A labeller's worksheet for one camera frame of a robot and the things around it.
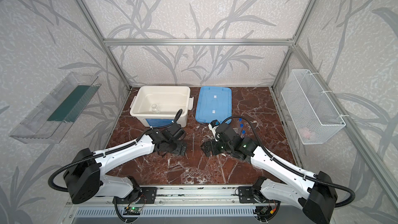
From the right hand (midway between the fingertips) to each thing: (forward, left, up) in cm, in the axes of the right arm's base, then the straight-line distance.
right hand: (208, 139), depth 76 cm
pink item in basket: (+1, -46, +6) cm, 46 cm away
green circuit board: (-28, +36, -16) cm, 49 cm away
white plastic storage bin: (+33, +26, -8) cm, 43 cm away
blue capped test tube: (+18, -20, -13) cm, 30 cm away
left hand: (+1, +15, -8) cm, 17 cm away
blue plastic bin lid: (+35, -3, -16) cm, 39 cm away
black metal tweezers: (-9, +18, -15) cm, 25 cm away
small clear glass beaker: (+26, +35, -10) cm, 45 cm away
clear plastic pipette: (+4, +10, -15) cm, 19 cm away
